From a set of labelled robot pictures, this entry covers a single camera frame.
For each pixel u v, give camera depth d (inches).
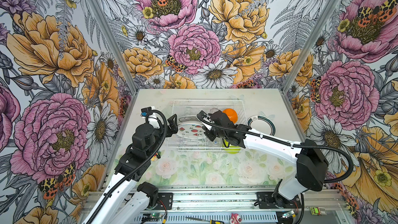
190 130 34.7
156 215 27.9
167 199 29.3
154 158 34.2
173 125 24.6
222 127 20.7
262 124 40.4
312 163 17.1
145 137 19.1
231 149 33.5
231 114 39.7
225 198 41.3
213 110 38.1
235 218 26.1
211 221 27.1
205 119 27.1
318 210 27.4
